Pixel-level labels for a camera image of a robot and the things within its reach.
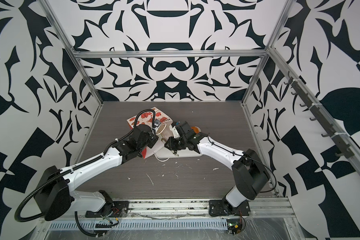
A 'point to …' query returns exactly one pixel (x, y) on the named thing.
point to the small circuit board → (233, 226)
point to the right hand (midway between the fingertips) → (165, 144)
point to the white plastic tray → (163, 152)
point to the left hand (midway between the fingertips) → (153, 127)
